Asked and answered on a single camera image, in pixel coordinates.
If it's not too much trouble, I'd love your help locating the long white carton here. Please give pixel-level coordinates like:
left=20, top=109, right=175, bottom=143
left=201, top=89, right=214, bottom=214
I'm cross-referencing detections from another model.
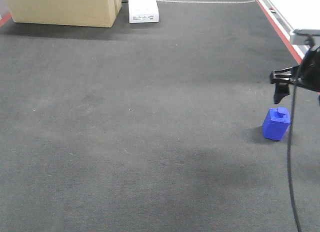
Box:
left=127, top=0, right=160, bottom=24

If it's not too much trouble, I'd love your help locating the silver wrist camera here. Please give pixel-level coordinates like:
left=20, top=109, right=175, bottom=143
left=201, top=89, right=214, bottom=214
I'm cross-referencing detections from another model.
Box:
left=289, top=28, right=320, bottom=46

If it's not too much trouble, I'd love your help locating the blue plastic box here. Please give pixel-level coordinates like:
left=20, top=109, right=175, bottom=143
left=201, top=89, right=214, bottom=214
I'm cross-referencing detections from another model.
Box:
left=262, top=106, right=291, bottom=141

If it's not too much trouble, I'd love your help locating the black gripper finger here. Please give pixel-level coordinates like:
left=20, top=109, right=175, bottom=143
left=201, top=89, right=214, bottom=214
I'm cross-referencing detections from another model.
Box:
left=269, top=66, right=301, bottom=105

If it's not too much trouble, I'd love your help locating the thin black camera cable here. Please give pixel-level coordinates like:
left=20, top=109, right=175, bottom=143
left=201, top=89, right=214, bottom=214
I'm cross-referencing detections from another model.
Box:
left=286, top=33, right=316, bottom=232

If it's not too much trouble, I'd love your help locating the large cardboard box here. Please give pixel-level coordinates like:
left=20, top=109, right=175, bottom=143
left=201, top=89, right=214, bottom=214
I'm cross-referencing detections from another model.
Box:
left=4, top=0, right=123, bottom=28

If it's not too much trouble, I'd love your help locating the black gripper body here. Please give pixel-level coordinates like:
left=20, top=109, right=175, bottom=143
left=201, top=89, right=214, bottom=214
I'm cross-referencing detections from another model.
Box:
left=298, top=46, right=320, bottom=93

